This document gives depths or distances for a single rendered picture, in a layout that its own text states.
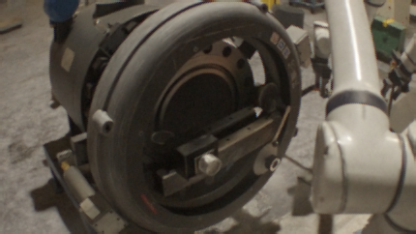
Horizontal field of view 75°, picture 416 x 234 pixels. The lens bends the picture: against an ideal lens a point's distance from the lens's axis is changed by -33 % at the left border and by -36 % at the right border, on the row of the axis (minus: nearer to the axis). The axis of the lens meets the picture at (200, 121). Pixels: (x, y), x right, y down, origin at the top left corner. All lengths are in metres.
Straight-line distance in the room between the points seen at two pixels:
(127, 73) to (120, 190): 0.28
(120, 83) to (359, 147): 0.53
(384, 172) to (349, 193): 0.07
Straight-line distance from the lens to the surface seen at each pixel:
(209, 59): 1.08
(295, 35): 1.27
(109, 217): 0.99
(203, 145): 0.90
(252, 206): 1.70
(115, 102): 0.82
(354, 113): 0.56
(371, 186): 0.54
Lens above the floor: 1.15
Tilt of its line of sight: 30 degrees down
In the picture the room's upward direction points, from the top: straight up
